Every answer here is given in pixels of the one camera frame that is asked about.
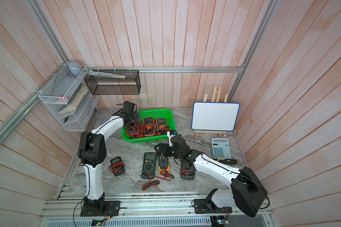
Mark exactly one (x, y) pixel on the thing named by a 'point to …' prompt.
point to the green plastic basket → (166, 113)
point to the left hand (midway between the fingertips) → (133, 118)
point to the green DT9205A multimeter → (148, 168)
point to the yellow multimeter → (164, 168)
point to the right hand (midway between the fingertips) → (160, 147)
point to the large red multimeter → (136, 130)
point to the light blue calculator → (220, 148)
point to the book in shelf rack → (75, 100)
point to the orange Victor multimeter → (162, 127)
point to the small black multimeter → (117, 166)
